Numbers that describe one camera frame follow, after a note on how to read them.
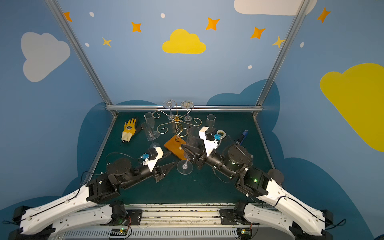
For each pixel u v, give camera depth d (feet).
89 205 1.49
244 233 2.40
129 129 3.53
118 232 2.39
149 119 3.04
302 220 1.31
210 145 1.46
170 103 2.62
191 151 1.56
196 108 2.56
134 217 2.47
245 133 3.60
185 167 2.09
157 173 1.66
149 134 3.00
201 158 1.48
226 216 2.46
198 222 2.41
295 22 2.42
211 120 3.04
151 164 1.64
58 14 2.32
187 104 2.61
